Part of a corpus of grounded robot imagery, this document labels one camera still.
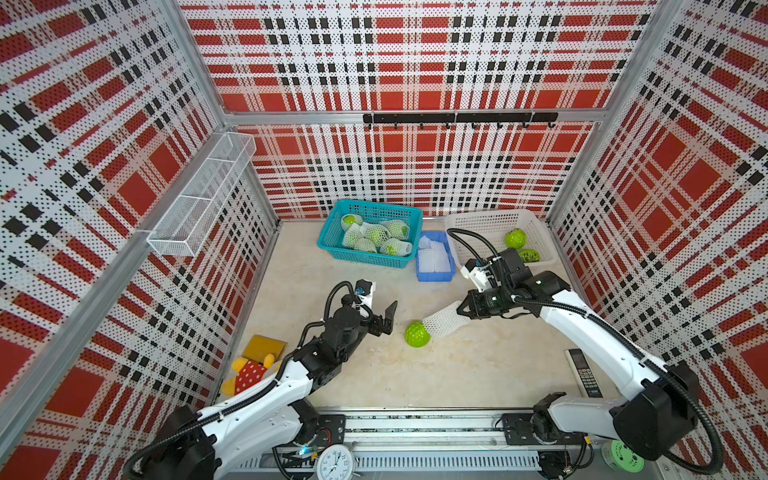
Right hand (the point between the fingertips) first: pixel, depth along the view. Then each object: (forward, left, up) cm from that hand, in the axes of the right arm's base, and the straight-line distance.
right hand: (464, 312), depth 76 cm
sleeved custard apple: (+44, +36, -10) cm, 58 cm away
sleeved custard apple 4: (+32, +29, -10) cm, 44 cm away
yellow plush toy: (-4, +59, -18) cm, 62 cm away
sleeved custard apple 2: (+40, +18, -12) cm, 45 cm away
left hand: (+5, +21, -1) cm, 22 cm away
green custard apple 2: (+35, -25, -12) cm, 45 cm away
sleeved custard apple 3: (+37, +25, -11) cm, 45 cm away
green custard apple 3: (+27, -28, -11) cm, 40 cm away
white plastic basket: (+40, -29, -12) cm, 51 cm away
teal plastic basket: (+38, +42, -10) cm, 58 cm away
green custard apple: (-1, +12, -11) cm, 17 cm away
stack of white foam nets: (+28, +5, -13) cm, 32 cm away
